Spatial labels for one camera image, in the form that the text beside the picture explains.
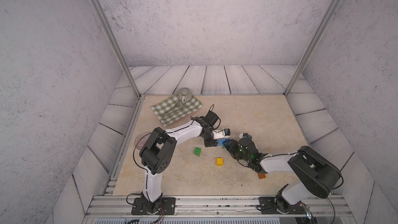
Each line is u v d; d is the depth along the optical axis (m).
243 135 0.87
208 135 0.77
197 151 0.89
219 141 0.89
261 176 0.81
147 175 0.54
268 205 0.73
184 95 1.11
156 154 0.50
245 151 0.70
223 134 0.81
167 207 0.73
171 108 1.11
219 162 0.85
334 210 0.72
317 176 0.45
